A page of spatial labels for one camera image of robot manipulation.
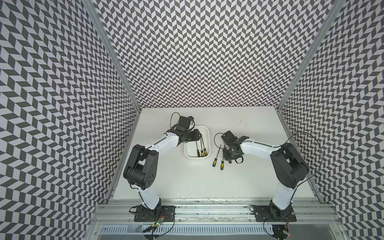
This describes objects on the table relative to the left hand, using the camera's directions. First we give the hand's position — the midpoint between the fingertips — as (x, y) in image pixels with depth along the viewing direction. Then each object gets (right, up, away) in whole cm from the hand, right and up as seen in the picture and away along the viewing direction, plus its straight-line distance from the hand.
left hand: (200, 136), depth 92 cm
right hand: (+18, -14, +1) cm, 23 cm away
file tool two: (+14, -16, -3) cm, 21 cm away
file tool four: (+1, -10, +4) cm, 11 cm away
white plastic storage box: (-6, -8, +5) cm, 12 cm away
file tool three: (+3, -9, +4) cm, 10 cm away
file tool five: (-1, -10, +2) cm, 10 cm away
